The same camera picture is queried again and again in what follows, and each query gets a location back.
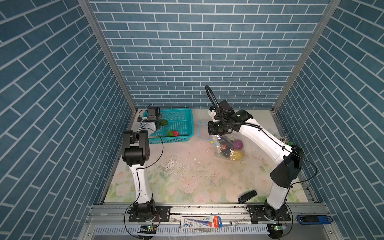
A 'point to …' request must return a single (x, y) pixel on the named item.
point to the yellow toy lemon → (238, 155)
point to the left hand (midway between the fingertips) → (159, 115)
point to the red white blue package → (201, 222)
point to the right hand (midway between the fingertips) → (206, 128)
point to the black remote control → (246, 197)
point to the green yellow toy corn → (163, 122)
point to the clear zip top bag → (230, 146)
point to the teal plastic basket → (180, 127)
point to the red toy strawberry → (176, 133)
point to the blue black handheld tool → (314, 219)
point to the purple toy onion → (238, 144)
